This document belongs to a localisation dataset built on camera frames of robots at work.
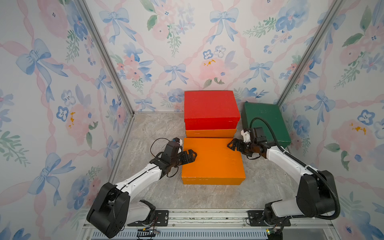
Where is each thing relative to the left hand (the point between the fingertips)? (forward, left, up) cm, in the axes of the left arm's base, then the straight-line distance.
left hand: (192, 155), depth 85 cm
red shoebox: (+26, -12, +11) cm, 30 cm away
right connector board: (-36, -40, -15) cm, 55 cm away
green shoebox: (+33, -55, +2) cm, 64 cm away
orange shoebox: (+18, -12, -3) cm, 22 cm away
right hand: (+6, -25, 0) cm, 25 cm away
